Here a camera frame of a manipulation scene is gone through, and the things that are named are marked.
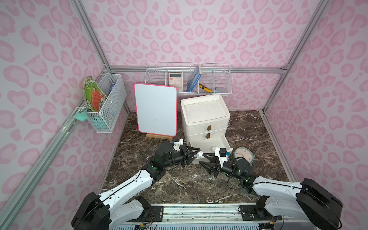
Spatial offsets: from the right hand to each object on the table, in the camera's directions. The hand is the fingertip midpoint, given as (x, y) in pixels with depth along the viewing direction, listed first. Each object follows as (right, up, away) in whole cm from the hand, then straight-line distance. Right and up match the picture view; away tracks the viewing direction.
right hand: (201, 160), depth 71 cm
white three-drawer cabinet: (+3, +19, +11) cm, 22 cm away
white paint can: (-1, +3, -1) cm, 3 cm away
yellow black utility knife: (+5, +41, +27) cm, 50 cm away
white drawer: (-5, +15, +12) cm, 20 cm away
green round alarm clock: (+30, -1, +22) cm, 38 cm away
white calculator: (-15, +47, +25) cm, 55 cm away
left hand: (-1, +5, -1) cm, 6 cm away
